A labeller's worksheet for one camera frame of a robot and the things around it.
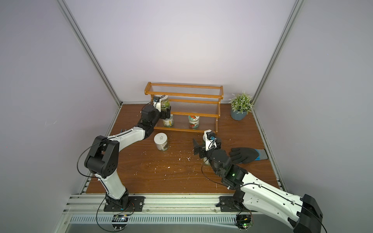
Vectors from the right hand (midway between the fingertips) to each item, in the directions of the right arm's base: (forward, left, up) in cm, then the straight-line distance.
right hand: (203, 135), depth 71 cm
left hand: (+26, +24, -4) cm, 35 cm away
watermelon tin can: (-9, -2, +6) cm, 11 cm away
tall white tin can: (+5, +25, -16) cm, 30 cm away
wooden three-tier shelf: (+23, +5, -4) cm, 24 cm away
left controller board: (-35, +42, -28) cm, 61 cm away
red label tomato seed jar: (+22, +5, -17) cm, 28 cm away
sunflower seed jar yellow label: (+22, +23, -19) cm, 37 cm away
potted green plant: (+30, -27, -9) cm, 41 cm away
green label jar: (+25, +24, -3) cm, 35 cm away
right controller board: (-33, -20, -26) cm, 47 cm away
